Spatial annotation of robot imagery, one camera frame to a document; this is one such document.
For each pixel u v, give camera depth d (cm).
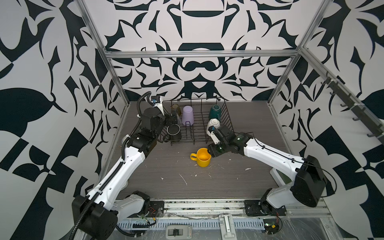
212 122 92
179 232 66
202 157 90
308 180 42
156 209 74
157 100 61
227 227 69
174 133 89
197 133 101
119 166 45
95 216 37
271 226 71
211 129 76
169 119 66
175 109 108
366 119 56
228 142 62
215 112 100
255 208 74
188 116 98
